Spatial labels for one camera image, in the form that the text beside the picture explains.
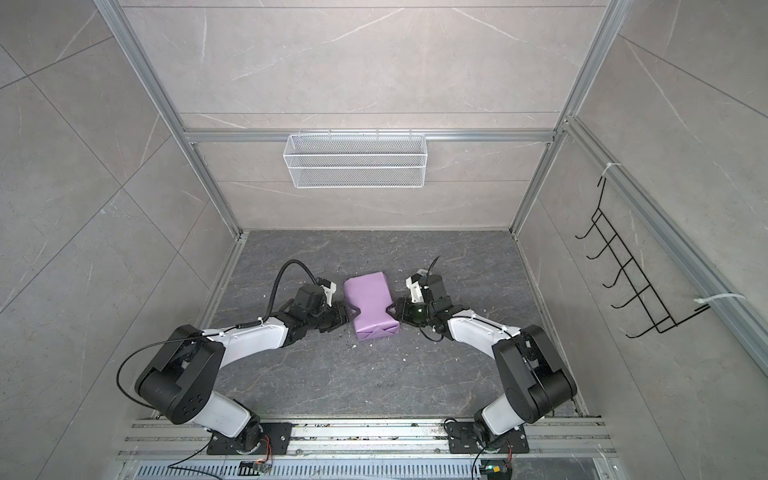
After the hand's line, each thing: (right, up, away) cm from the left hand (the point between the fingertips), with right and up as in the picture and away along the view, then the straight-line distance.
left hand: (357, 308), depth 89 cm
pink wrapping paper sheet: (+4, +3, +4) cm, 7 cm away
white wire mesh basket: (-2, +49, +12) cm, 50 cm away
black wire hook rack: (+65, +8, -26) cm, 70 cm away
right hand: (+10, 0, 0) cm, 10 cm away
